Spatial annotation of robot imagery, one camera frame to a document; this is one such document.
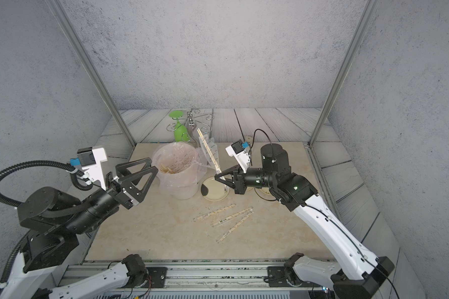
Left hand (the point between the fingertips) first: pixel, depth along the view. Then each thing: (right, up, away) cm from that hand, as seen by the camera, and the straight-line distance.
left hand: (155, 168), depth 43 cm
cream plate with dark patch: (+9, -15, +54) cm, 57 cm away
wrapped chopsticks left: (+3, -26, +46) cm, 53 cm away
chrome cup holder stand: (-1, +19, +48) cm, 52 cm away
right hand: (+14, -4, +14) cm, 20 cm away
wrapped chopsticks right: (+20, -29, +43) cm, 56 cm away
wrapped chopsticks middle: (+18, -26, +46) cm, 56 cm away
